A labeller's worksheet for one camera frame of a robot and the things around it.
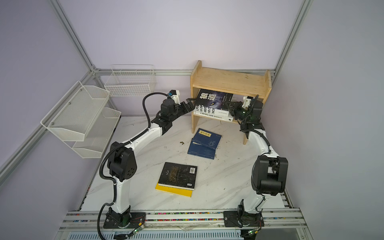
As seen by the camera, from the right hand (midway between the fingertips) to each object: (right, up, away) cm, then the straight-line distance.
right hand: (223, 102), depth 81 cm
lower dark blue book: (-14, -29, +21) cm, 38 cm away
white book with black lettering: (-6, -4, +6) cm, 9 cm away
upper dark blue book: (-7, -21, +24) cm, 33 cm away
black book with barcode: (-5, +2, +5) cm, 7 cm away
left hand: (-17, +1, +4) cm, 18 cm away
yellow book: (-22, -50, +1) cm, 55 cm away
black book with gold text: (-26, -42, +5) cm, 50 cm away
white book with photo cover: (+1, -8, +7) cm, 11 cm away
